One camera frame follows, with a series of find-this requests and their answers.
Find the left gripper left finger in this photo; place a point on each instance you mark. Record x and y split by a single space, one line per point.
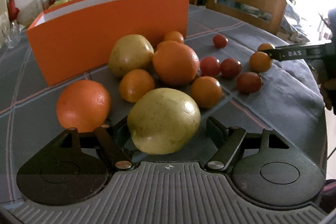
108 141

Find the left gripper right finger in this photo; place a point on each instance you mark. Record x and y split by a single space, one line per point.
228 141

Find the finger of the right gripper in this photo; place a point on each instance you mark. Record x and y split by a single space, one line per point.
310 51

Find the yellow pear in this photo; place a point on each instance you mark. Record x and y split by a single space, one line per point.
163 121
129 53

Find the person's right hand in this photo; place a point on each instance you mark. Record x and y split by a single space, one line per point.
327 89

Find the large orange left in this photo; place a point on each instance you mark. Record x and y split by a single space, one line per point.
84 104

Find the large orange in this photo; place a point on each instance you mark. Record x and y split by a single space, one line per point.
84 104
175 64

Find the small tangerine front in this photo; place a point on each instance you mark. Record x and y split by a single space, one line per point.
206 91

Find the small tangerine behind pear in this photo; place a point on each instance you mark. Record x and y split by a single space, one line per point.
135 84

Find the front red tomato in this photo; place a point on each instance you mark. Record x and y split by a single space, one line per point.
249 83

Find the middle red tomato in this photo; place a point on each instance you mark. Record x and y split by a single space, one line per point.
230 68

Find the left red tomato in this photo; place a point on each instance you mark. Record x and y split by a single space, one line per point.
210 66

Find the near right wooden chair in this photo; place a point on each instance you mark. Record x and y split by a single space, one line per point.
264 14

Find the large orange centre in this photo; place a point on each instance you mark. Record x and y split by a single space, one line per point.
175 64

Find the lone red tomato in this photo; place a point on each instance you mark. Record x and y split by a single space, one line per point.
220 41

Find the orange cardboard box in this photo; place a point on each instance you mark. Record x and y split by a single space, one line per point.
77 36

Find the small tangerine near box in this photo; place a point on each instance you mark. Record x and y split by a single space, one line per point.
174 36

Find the clear drinking glass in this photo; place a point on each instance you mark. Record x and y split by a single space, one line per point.
11 34

